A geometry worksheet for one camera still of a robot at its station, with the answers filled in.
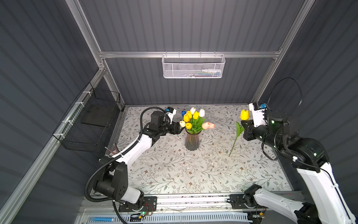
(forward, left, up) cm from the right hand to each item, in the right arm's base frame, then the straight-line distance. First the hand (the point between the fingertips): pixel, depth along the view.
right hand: (245, 121), depth 59 cm
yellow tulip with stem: (+12, +24, -9) cm, 28 cm away
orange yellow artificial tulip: (+9, +25, -9) cm, 28 cm away
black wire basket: (+6, +78, -12) cm, 80 cm away
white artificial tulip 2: (+7, +27, -11) cm, 30 cm away
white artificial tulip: (+16, +22, -10) cm, 29 cm away
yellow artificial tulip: (+6, +24, -10) cm, 27 cm away
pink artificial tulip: (+7, +12, -12) cm, 19 cm away
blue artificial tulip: (+15, +27, -11) cm, 32 cm away
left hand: (+12, +27, -19) cm, 35 cm away
